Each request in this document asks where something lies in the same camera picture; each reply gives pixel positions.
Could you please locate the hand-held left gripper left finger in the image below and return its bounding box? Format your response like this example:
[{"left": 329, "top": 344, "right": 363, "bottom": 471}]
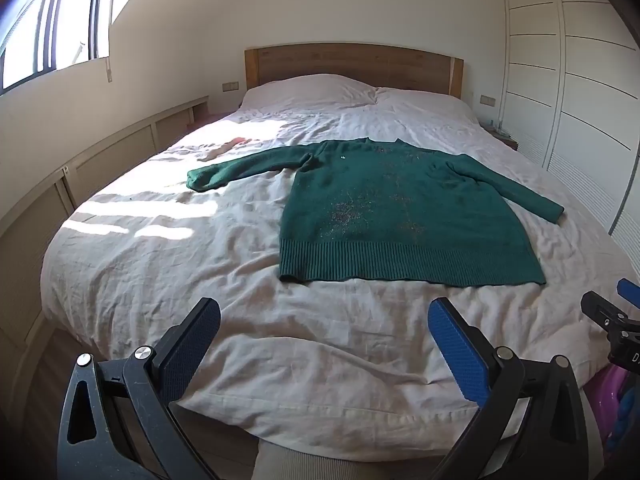
[{"left": 57, "top": 297, "right": 222, "bottom": 480}]

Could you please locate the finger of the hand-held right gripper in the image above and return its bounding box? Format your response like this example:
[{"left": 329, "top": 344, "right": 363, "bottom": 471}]
[
  {"left": 616, "top": 278, "right": 640, "bottom": 307},
  {"left": 580, "top": 291, "right": 627, "bottom": 332}
]

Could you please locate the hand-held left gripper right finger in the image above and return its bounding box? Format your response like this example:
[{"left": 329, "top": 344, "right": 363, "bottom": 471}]
[{"left": 427, "top": 296, "right": 590, "bottom": 480}]

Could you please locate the green knitted sweater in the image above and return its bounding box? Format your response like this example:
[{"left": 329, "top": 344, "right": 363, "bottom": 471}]
[{"left": 186, "top": 137, "right": 566, "bottom": 288}]

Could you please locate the person's right hand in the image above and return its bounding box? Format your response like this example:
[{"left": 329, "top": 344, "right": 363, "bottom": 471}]
[{"left": 617, "top": 390, "right": 640, "bottom": 461}]

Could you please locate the pink plastic object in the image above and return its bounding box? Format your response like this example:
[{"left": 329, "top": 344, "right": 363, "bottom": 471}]
[{"left": 589, "top": 364, "right": 632, "bottom": 466}]

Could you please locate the white bed cover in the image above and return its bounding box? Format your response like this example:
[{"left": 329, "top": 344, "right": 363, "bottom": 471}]
[{"left": 40, "top": 74, "right": 640, "bottom": 463}]

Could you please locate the small peach cloth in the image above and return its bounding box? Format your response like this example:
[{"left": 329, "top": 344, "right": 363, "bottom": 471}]
[{"left": 197, "top": 136, "right": 257, "bottom": 162}]

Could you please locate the white wardrobe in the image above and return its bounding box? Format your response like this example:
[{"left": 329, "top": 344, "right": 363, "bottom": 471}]
[{"left": 500, "top": 0, "right": 640, "bottom": 261}]

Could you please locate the white pillow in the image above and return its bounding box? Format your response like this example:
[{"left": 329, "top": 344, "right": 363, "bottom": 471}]
[
  {"left": 375, "top": 87, "right": 481, "bottom": 123},
  {"left": 244, "top": 74, "right": 381, "bottom": 111}
]

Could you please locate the wooden headboard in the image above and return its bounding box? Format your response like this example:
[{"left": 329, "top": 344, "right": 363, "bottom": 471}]
[{"left": 244, "top": 42, "right": 464, "bottom": 98}]

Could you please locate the window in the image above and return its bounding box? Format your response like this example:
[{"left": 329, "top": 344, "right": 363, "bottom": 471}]
[{"left": 0, "top": 0, "right": 151, "bottom": 92}]

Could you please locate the low louvred wall cabinet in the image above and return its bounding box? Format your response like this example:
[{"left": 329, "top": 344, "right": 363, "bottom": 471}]
[{"left": 0, "top": 95, "right": 211, "bottom": 411}]

